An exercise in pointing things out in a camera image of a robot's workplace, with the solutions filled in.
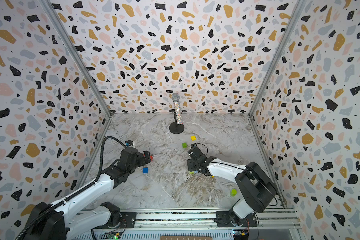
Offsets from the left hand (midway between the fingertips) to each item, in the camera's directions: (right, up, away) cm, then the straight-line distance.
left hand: (143, 152), depth 84 cm
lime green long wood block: (+27, -13, +6) cm, 31 cm away
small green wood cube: (+22, +2, +19) cm, 30 cm away
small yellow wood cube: (+29, +7, +22) cm, 37 cm away
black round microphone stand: (+15, +14, +28) cm, 34 cm away
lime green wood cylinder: (+50, -21, -3) cm, 54 cm away
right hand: (+26, -6, +6) cm, 27 cm away
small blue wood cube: (-1, -12, +6) cm, 13 cm away
